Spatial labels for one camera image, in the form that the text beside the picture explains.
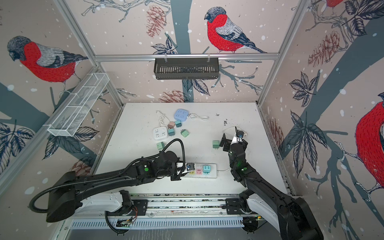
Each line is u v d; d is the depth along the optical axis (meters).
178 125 1.07
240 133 0.71
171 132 1.02
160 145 0.95
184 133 1.01
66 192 0.41
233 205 0.73
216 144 0.99
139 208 0.73
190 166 0.63
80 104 0.79
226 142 0.75
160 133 1.01
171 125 1.07
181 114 1.11
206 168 0.80
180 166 0.64
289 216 0.39
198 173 0.82
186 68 1.07
